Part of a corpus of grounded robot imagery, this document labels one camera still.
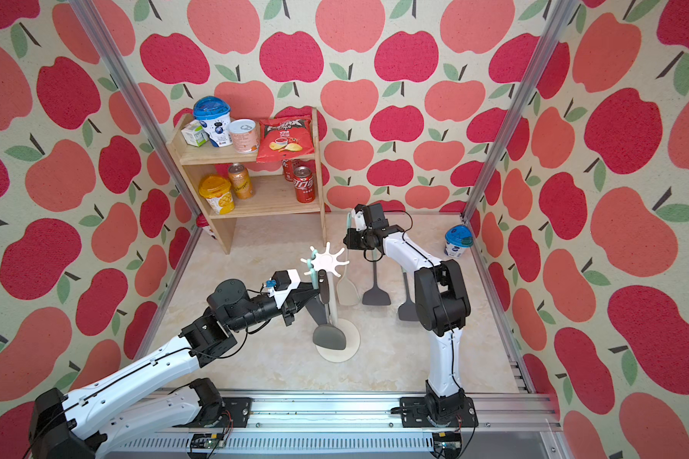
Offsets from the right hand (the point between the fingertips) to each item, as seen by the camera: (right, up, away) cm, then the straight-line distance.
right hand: (347, 243), depth 97 cm
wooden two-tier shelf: (-27, +17, +2) cm, 32 cm away
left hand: (-7, -11, -33) cm, 35 cm away
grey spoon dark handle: (-6, -25, -20) cm, 33 cm away
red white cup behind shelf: (-55, +8, +10) cm, 57 cm away
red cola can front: (-14, +18, -7) cm, 24 cm away
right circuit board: (+25, -51, -25) cm, 62 cm away
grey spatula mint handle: (+20, -23, -4) cm, 30 cm away
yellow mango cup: (-40, +17, -11) cm, 45 cm away
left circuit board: (-36, -50, -25) cm, 67 cm away
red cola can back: (-21, +26, +3) cm, 34 cm away
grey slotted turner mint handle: (+10, -18, -1) cm, 20 cm away
